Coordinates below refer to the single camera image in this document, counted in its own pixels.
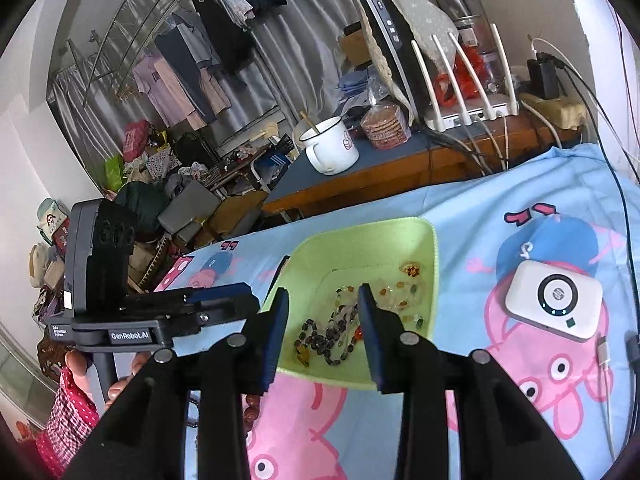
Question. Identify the green plastic basin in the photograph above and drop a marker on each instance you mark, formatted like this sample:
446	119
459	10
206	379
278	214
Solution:
350	255

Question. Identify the cardboard box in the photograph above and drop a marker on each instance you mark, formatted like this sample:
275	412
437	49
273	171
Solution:
357	45

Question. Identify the blue folded cloth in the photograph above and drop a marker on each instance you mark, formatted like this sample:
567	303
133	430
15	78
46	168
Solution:
355	87

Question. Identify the glass jar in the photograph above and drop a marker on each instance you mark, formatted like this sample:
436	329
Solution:
472	35

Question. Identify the white portable device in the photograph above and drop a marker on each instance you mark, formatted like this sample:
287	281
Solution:
555	300

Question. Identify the white router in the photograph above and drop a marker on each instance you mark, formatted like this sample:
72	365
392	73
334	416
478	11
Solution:
480	112

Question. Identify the bag of round biscuits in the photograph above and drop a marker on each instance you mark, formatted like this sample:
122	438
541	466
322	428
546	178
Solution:
385	125

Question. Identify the cartoon print bag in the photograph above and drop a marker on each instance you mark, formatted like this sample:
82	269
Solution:
52	220

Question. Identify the grey box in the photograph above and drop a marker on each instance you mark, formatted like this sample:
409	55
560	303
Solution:
190	205

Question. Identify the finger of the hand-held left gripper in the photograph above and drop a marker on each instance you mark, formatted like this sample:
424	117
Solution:
220	292
230	315

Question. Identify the green patterned cover cloth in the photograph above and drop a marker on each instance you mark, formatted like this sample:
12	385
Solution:
425	10

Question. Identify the blue white striped bag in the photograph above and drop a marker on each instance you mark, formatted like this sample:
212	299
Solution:
272	167

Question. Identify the beige power strip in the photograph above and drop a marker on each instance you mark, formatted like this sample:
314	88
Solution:
555	110

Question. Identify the black monitor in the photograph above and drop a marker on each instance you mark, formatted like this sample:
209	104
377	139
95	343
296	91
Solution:
385	25

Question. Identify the white hanging shirt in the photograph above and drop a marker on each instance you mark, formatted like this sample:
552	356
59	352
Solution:
237	2

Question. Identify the pink hanging garment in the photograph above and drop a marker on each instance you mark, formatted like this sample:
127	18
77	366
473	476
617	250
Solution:
170	95

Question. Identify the dark green bag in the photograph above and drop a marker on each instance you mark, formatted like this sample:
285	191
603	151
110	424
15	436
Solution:
142	200

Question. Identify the cartoon pig printed blanket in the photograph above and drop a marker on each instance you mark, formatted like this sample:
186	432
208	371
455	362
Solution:
490	220

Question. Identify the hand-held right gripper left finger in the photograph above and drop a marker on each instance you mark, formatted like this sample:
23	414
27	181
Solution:
277	340

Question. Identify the green shopping bag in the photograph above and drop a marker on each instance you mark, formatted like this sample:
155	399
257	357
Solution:
114	172

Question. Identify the person's left forearm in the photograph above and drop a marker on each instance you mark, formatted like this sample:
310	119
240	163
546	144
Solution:
70	430

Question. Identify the black hanging garment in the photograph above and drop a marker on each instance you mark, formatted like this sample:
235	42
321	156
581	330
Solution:
222	35

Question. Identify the person's left hand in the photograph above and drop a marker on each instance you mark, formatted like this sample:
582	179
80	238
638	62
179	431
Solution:
77	375

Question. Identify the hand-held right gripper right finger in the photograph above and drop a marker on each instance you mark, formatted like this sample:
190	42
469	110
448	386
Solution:
370	345

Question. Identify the red plastic bag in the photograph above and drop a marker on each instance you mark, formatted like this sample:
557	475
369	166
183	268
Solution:
447	87

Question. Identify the black charger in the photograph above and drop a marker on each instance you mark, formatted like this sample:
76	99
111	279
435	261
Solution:
544	77

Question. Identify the spoon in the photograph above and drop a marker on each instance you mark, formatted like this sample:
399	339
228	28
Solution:
309	122

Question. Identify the metal clothes rack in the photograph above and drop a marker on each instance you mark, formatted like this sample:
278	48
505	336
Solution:
120	30

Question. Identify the dark blue hanging trousers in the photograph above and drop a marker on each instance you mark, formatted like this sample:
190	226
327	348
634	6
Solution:
185	70

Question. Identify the wooden table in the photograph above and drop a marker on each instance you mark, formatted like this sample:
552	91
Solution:
380	170

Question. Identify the white enamel mug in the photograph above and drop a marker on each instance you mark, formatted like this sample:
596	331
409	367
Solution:
332	152

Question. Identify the grey curtain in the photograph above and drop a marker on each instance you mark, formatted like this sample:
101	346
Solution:
300	60

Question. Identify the red shopping bag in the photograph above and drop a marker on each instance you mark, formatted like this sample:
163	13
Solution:
136	137

